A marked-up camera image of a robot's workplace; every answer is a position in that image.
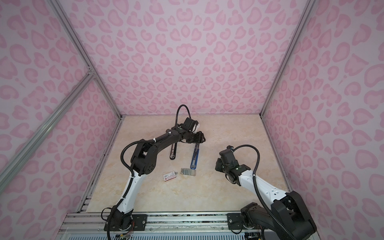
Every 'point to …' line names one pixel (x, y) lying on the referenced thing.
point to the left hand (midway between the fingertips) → (204, 137)
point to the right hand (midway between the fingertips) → (219, 162)
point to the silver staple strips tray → (187, 171)
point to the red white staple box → (169, 176)
